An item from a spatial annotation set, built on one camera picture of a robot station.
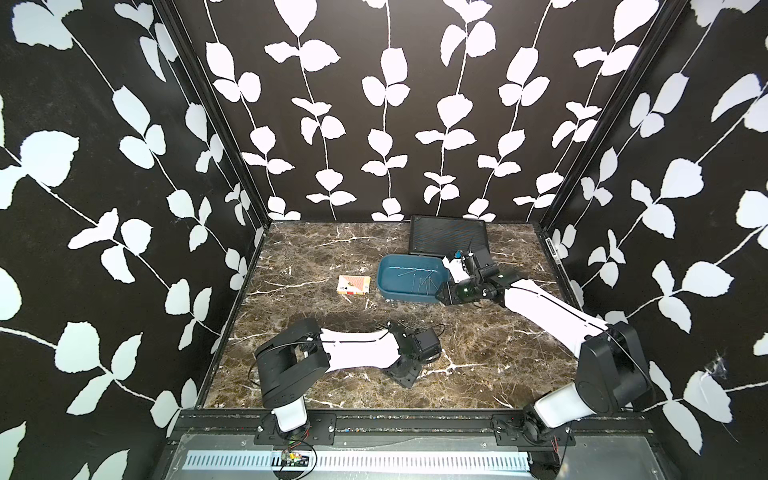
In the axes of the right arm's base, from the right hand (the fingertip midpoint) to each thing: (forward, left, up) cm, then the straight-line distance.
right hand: (439, 289), depth 86 cm
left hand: (-20, +10, -12) cm, 25 cm away
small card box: (+9, +28, -12) cm, 31 cm away
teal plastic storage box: (+12, +8, -12) cm, 19 cm away
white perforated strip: (-41, +19, -13) cm, 46 cm away
